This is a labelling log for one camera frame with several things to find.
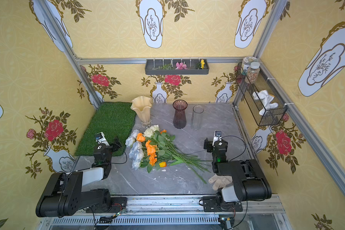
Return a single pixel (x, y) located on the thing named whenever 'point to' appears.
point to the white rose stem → (169, 145)
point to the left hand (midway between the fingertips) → (104, 139)
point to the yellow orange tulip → (163, 164)
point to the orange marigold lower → (153, 159)
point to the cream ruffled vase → (142, 105)
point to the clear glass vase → (197, 117)
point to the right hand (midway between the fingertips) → (218, 138)
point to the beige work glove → (221, 181)
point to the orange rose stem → (160, 148)
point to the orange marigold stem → (165, 132)
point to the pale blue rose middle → (136, 152)
